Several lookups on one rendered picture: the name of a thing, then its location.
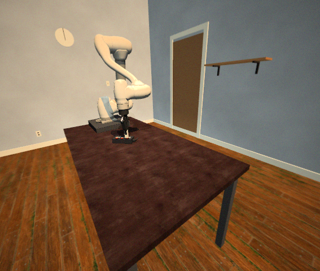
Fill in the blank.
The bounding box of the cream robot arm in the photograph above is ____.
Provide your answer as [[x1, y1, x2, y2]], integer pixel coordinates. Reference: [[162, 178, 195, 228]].
[[94, 34, 151, 124]]

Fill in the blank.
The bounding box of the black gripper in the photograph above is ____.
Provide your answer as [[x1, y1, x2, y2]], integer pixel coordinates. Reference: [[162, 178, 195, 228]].
[[119, 109, 129, 138]]

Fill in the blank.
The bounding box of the grey power strip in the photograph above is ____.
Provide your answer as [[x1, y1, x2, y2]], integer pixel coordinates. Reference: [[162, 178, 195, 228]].
[[112, 135, 138, 144]]

